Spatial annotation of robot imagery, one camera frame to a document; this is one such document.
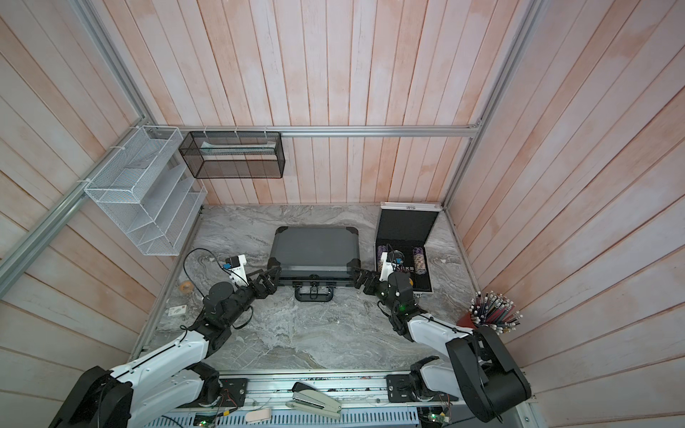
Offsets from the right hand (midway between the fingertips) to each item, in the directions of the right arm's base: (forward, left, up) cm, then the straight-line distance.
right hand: (361, 269), depth 87 cm
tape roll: (-3, +63, -10) cm, 64 cm away
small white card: (-12, +62, -8) cm, 63 cm away
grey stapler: (-36, +16, -8) cm, 40 cm away
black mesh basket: (+45, +51, +14) cm, 70 cm away
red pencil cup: (-15, -36, +4) cm, 39 cm away
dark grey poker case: (+2, +15, +2) cm, 16 cm away
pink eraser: (-40, +27, -8) cm, 49 cm away
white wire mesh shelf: (+8, +62, +22) cm, 66 cm away
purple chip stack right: (+9, -23, -8) cm, 25 cm away
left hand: (-4, +28, +4) cm, 28 cm away
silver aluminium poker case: (+18, -16, -1) cm, 24 cm away
